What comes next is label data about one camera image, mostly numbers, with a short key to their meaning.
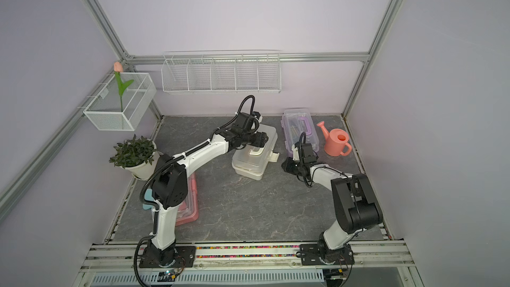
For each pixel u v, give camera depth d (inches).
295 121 42.7
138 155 32.5
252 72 40.0
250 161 34.8
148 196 35.5
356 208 17.9
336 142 37.5
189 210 30.1
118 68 33.3
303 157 29.6
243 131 28.5
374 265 28.5
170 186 20.1
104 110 28.5
